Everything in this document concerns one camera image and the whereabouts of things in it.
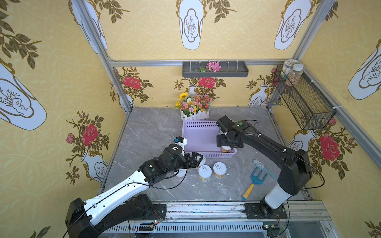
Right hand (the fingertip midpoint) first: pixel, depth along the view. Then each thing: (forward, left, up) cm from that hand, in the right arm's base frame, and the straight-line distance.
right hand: (228, 141), depth 87 cm
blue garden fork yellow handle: (-17, -17, -13) cm, 27 cm away
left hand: (-13, +20, +6) cm, 25 cm away
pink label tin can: (-11, +14, -6) cm, 19 cm away
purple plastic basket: (+6, +15, -5) cm, 17 cm away
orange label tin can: (-14, +5, -7) cm, 16 cm away
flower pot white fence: (+24, +21, +3) cm, 32 cm away
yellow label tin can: (-17, +13, -7) cm, 22 cm away
